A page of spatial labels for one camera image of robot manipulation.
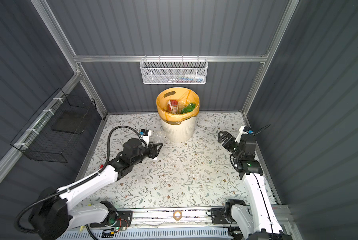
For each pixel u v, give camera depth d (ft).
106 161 1.87
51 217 1.31
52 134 2.36
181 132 3.06
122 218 2.41
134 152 2.02
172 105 3.00
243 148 1.93
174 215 2.45
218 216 2.42
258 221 1.33
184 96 3.25
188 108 3.04
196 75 2.80
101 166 3.01
